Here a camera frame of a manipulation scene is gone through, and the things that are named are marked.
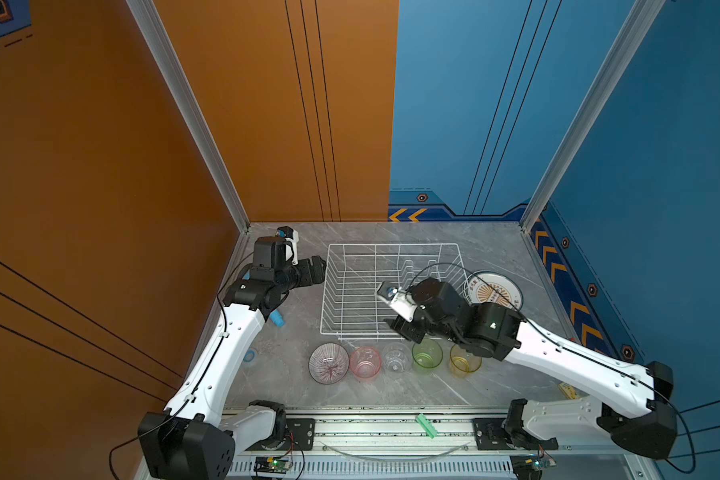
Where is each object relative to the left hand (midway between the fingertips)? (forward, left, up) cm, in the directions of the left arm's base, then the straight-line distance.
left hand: (312, 262), depth 78 cm
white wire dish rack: (+14, -10, -24) cm, 30 cm away
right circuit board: (-41, -54, -25) cm, 73 cm away
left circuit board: (-42, +8, -26) cm, 50 cm away
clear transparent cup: (-17, -23, -23) cm, 37 cm away
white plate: (+7, -57, -22) cm, 61 cm away
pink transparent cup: (-18, -14, -23) cm, 32 cm away
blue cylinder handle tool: (-4, +14, -24) cm, 28 cm away
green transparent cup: (-16, -32, -23) cm, 42 cm away
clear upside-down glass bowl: (-18, -4, -24) cm, 30 cm away
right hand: (-13, -20, +1) cm, 24 cm away
